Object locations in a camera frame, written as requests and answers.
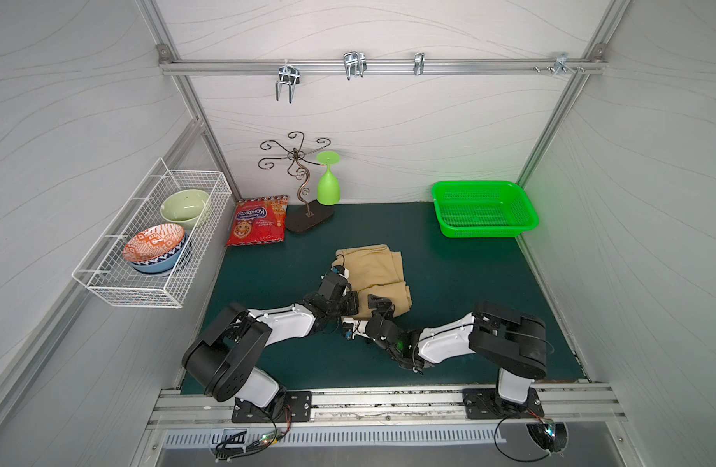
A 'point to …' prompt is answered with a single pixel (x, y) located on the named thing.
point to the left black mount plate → (290, 406)
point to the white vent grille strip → (403, 436)
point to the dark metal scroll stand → (302, 217)
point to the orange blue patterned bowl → (155, 249)
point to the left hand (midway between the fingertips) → (360, 300)
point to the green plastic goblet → (328, 185)
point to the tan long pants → (377, 271)
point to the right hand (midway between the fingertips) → (373, 302)
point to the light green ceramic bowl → (184, 206)
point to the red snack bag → (258, 220)
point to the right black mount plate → (486, 404)
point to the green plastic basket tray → (483, 209)
